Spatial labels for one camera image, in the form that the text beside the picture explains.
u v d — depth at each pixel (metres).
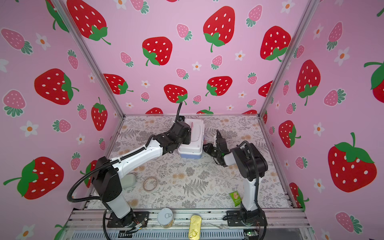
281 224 0.73
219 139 0.86
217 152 0.86
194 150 0.88
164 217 0.70
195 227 0.69
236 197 0.80
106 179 0.45
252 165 0.52
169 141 0.60
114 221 0.73
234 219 0.74
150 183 0.86
